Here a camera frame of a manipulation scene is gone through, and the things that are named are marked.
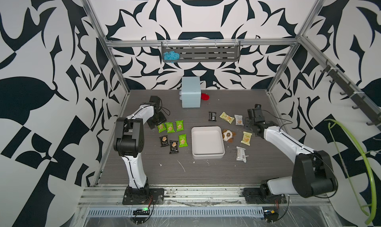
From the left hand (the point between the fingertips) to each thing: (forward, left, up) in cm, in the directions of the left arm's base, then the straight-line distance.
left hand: (157, 120), depth 99 cm
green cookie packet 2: (-4, -8, -2) cm, 9 cm away
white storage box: (-16, -32, -2) cm, 35 cm away
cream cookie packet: (+1, -48, -2) cm, 48 cm away
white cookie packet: (0, -54, -1) cm, 54 cm away
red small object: (+21, -34, -1) cm, 40 cm away
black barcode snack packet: (+3, -37, -1) cm, 37 cm away
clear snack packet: (-24, -50, -2) cm, 55 cm away
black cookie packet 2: (-18, -11, -2) cm, 21 cm away
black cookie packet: (-14, -5, -2) cm, 15 cm away
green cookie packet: (-4, -3, -2) cm, 6 cm away
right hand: (-7, -58, +8) cm, 59 cm away
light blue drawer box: (+12, -22, +12) cm, 28 cm away
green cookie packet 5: (-15, -16, -2) cm, 22 cm away
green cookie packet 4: (-14, -56, -2) cm, 58 cm away
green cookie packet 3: (-3, -15, -2) cm, 15 cm away
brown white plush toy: (-13, -44, +1) cm, 46 cm away
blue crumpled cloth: (+26, -11, +32) cm, 42 cm away
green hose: (-20, -86, +25) cm, 92 cm away
